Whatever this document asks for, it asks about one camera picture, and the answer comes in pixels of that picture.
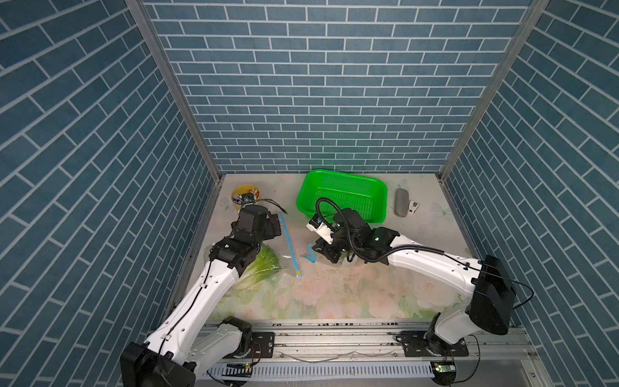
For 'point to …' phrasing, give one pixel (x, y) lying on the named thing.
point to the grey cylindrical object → (401, 202)
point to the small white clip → (413, 206)
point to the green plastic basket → (321, 193)
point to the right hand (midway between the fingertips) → (318, 244)
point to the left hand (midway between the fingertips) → (269, 219)
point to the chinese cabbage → (261, 272)
